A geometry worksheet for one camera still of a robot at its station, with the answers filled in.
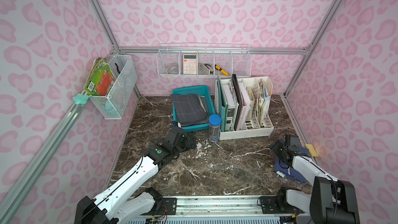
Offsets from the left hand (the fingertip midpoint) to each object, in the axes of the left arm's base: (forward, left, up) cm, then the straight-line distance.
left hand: (189, 137), depth 79 cm
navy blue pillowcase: (-12, -49, -13) cm, 52 cm away
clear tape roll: (+39, +11, +12) cm, 43 cm away
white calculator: (+42, +1, +14) cm, 45 cm away
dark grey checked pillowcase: (+27, +1, -10) cm, 29 cm away
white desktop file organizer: (+17, -43, -13) cm, 48 cm away
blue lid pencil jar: (+8, -13, +3) cm, 16 cm away
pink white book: (+9, -27, +13) cm, 32 cm away
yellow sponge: (+2, -74, -19) cm, 76 cm away
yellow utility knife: (+43, -17, +11) cm, 47 cm away
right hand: (+2, -49, -14) cm, 51 cm away
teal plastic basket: (+43, -7, -9) cm, 45 cm away
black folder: (+17, -25, +13) cm, 33 cm away
